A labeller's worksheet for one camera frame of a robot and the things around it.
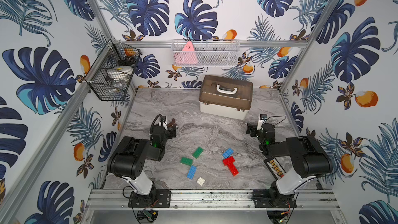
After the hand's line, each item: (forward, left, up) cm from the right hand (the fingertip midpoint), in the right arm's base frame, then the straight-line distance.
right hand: (257, 123), depth 97 cm
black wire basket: (+9, +83, +29) cm, 89 cm away
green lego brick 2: (-23, +43, -3) cm, 49 cm away
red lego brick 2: (-27, +18, -3) cm, 33 cm away
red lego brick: (-23, +19, -4) cm, 30 cm away
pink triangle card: (+26, +43, +31) cm, 59 cm away
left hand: (-2, +57, +3) cm, 57 cm away
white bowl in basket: (+15, +76, +30) cm, 83 cm away
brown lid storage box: (+8, +21, +15) cm, 27 cm away
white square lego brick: (-33, +35, -3) cm, 48 cm away
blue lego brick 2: (-18, +20, -3) cm, 27 cm away
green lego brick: (-19, +37, -3) cm, 42 cm away
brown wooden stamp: (+2, +54, -4) cm, 54 cm away
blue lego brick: (-29, +40, -4) cm, 49 cm away
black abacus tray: (-26, -5, -4) cm, 27 cm away
